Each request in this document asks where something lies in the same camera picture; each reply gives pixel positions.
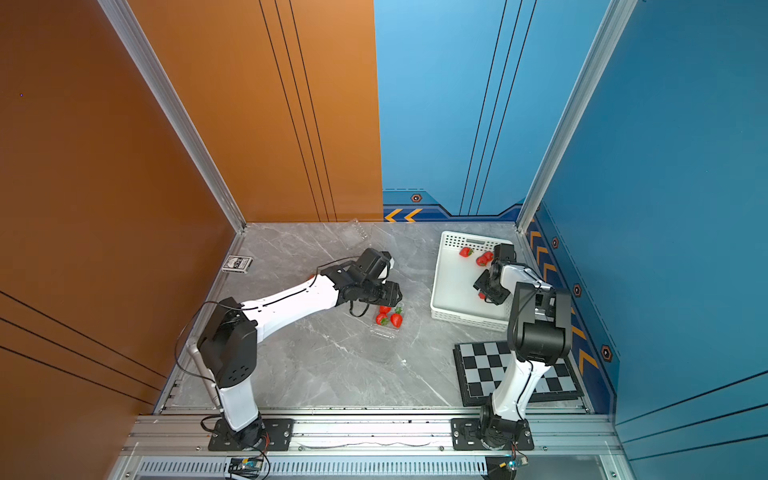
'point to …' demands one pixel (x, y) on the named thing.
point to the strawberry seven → (396, 318)
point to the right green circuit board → (514, 462)
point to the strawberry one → (466, 252)
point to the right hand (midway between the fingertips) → (484, 288)
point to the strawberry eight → (384, 309)
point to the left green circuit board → (246, 466)
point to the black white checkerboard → (481, 366)
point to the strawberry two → (484, 259)
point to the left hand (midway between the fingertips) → (398, 291)
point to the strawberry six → (482, 296)
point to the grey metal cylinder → (192, 348)
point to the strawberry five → (382, 319)
